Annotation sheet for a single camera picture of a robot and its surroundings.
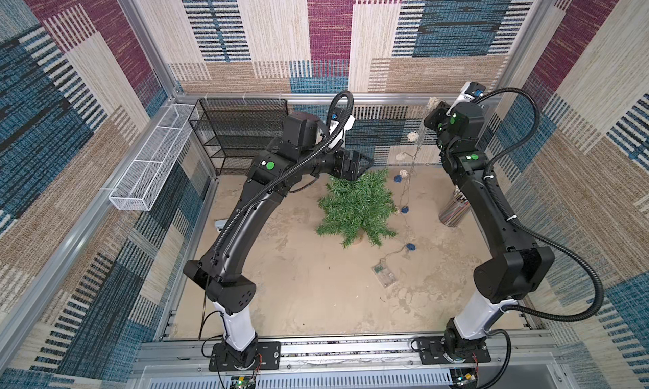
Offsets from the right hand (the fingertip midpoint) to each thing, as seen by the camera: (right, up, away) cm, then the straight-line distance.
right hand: (441, 106), depth 74 cm
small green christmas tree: (-25, -29, -3) cm, 38 cm away
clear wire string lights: (-6, -13, +13) cm, 19 cm away
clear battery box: (-14, -53, +14) cm, 56 cm away
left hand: (-25, -16, -11) cm, 31 cm away
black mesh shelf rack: (-73, +1, +34) cm, 80 cm away
